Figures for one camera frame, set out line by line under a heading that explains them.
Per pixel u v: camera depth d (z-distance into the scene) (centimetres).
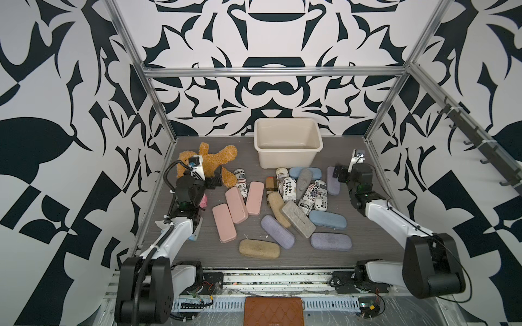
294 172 102
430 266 42
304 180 96
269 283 76
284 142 115
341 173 79
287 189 91
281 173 102
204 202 92
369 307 71
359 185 66
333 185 98
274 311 67
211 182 74
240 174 101
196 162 69
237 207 90
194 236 83
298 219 84
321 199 92
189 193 62
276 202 88
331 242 81
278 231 83
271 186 96
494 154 55
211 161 99
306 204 89
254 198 94
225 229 85
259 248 79
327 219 86
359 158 73
